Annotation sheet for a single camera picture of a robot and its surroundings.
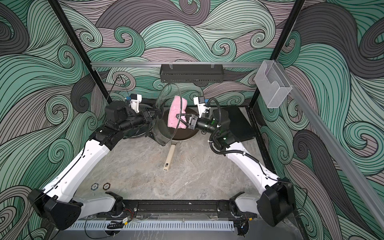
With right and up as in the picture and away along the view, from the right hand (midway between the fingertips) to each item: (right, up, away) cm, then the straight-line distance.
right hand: (175, 118), depth 63 cm
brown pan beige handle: (-2, -8, +7) cm, 11 cm away
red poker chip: (-40, -38, +18) cm, 58 cm away
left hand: (-7, +4, +3) cm, 9 cm away
